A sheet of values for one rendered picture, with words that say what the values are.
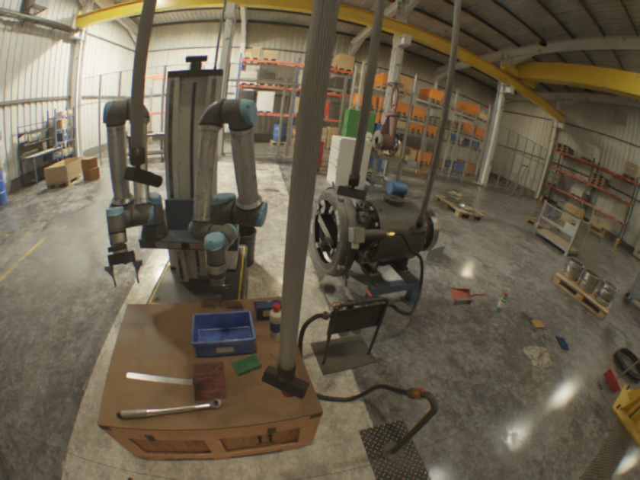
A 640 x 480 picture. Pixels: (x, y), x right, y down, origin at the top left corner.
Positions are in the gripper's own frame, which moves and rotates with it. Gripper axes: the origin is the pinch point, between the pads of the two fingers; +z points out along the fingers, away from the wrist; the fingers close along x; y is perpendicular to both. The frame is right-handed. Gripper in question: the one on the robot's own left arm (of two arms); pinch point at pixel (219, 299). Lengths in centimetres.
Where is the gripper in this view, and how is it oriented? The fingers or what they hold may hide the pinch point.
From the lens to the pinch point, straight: 131.5
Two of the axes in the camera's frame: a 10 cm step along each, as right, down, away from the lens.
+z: -1.3, 8.9, 4.4
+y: 9.4, -0.3, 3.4
